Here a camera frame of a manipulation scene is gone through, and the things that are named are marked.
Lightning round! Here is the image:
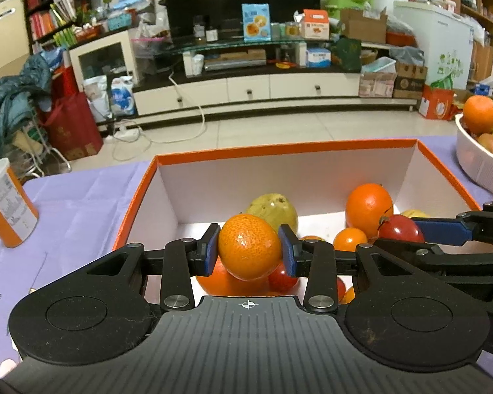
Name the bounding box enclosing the blue snack packet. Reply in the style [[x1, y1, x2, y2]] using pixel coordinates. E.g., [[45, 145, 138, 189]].
[[242, 3, 271, 42]]

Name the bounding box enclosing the white chest freezer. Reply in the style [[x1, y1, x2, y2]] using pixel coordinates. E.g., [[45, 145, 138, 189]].
[[393, 0, 475, 91]]

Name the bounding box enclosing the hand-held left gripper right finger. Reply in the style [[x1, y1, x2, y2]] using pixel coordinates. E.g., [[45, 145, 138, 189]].
[[278, 224, 379, 313]]

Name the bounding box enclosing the round orange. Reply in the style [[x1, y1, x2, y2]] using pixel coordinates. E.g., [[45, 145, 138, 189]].
[[463, 95, 493, 135]]

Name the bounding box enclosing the teal down jacket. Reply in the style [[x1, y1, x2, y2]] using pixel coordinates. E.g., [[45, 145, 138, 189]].
[[0, 51, 66, 169]]

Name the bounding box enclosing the orange white carton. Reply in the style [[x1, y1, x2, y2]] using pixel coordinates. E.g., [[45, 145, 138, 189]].
[[302, 9, 330, 41]]

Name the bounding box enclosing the dark glass jar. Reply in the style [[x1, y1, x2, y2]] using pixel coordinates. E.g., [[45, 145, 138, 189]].
[[193, 15, 207, 44]]

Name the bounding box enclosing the dark green gift bag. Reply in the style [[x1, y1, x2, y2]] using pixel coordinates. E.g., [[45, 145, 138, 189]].
[[331, 37, 362, 71]]

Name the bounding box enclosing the large orange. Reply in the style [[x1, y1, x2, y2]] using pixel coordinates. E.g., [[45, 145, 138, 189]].
[[345, 183, 394, 239]]

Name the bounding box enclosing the orange cardboard box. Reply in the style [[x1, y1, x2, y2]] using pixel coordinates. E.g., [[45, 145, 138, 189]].
[[113, 139, 483, 296]]

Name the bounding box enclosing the white wire rack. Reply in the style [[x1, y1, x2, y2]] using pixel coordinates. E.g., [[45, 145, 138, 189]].
[[12, 102, 72, 181]]

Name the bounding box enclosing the reddish orange tangerine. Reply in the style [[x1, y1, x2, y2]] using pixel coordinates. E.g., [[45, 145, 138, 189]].
[[195, 256, 272, 296]]

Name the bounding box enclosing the white blue sack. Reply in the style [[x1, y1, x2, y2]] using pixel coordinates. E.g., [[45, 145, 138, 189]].
[[110, 76, 137, 116]]

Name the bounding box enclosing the clear plastic container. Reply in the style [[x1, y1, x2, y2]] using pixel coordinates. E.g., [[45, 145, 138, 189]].
[[361, 57, 396, 75]]

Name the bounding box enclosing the orange white canister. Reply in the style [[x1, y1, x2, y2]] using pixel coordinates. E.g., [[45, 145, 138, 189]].
[[0, 158, 39, 249]]

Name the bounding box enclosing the white plastic bowl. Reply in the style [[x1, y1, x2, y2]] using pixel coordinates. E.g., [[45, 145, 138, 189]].
[[455, 113, 493, 197]]

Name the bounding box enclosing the pink patterned carton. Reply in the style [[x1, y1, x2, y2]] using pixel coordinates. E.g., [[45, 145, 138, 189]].
[[359, 72, 397, 98]]

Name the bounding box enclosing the brown cardboard box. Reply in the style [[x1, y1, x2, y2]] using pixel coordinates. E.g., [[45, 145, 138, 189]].
[[340, 7, 389, 44]]

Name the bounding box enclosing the orange white paper bag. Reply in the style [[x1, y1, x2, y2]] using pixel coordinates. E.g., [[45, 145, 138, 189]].
[[419, 85, 457, 120]]

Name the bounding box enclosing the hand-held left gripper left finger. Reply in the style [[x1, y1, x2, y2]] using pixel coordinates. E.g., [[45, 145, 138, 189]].
[[84, 222, 221, 312]]

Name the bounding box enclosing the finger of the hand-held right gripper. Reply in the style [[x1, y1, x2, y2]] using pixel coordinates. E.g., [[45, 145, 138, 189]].
[[373, 238, 493, 296], [413, 201, 493, 252]]

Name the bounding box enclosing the dark bookshelf with books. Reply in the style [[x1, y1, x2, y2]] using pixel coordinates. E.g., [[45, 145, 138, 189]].
[[22, 0, 103, 46]]

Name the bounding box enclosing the white power cable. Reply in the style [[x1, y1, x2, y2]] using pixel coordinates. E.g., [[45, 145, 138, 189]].
[[113, 72, 208, 161]]

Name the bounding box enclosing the purple floral tablecloth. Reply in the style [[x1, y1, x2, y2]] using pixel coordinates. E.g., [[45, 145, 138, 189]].
[[0, 133, 493, 380]]

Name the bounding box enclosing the white cup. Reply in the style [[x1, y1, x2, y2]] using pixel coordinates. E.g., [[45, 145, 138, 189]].
[[184, 54, 205, 77]]

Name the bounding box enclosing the blue white tissue box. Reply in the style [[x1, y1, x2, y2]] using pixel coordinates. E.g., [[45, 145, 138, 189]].
[[306, 47, 333, 68]]

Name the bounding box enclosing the white black TV stand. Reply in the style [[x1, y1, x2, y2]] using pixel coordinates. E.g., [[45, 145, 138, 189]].
[[131, 37, 420, 128]]

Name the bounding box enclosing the brown printed carton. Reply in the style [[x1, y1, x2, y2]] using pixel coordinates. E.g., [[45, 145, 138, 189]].
[[393, 62, 429, 100]]

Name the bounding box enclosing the silver media player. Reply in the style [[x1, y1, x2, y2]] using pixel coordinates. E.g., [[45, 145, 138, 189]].
[[204, 49, 268, 70]]

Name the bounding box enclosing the red shopping bag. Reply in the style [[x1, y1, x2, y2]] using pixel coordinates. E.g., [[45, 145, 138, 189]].
[[39, 92, 104, 162]]

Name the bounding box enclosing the brown kiwi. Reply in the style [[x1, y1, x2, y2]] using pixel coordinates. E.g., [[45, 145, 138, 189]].
[[477, 133, 493, 161]]

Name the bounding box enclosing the white glass-door cabinet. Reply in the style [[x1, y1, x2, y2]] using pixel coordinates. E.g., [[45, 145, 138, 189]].
[[68, 29, 138, 91]]

